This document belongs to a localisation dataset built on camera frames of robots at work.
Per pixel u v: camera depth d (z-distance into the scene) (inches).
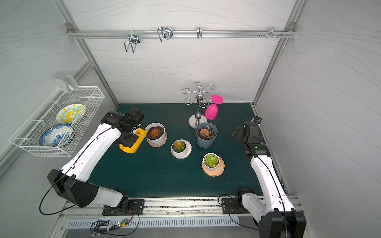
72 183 15.1
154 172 35.2
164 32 29.9
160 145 37.7
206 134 35.7
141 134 30.6
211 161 31.2
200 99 35.0
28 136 21.9
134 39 30.9
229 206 29.0
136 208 28.8
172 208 29.4
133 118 23.0
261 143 23.5
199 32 28.5
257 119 26.6
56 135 24.6
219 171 33.8
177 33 31.5
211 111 36.7
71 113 27.6
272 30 30.1
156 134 35.7
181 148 34.6
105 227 27.2
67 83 27.7
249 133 23.0
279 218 14.8
